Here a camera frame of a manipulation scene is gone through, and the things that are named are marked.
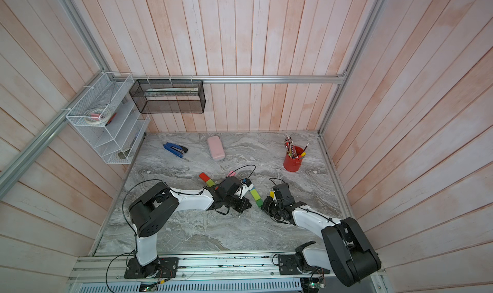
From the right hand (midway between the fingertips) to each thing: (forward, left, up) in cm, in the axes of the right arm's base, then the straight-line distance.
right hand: (261, 205), depth 90 cm
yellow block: (+5, -5, 0) cm, 8 cm away
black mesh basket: (+50, +50, +27) cm, 76 cm away
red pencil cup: (+20, -17, +5) cm, 27 cm away
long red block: (+15, +31, 0) cm, 34 cm away
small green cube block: (+1, +1, 0) cm, 2 cm away
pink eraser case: (+34, +25, +2) cm, 42 cm away
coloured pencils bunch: (+24, -14, +16) cm, 32 cm away
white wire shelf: (+14, +61, +30) cm, 69 cm away
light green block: (+5, +3, +1) cm, 6 cm away
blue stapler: (+32, +48, +2) cm, 58 cm away
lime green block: (+11, +26, +1) cm, 28 cm away
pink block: (+17, +15, +1) cm, 23 cm away
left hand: (-2, +5, 0) cm, 6 cm away
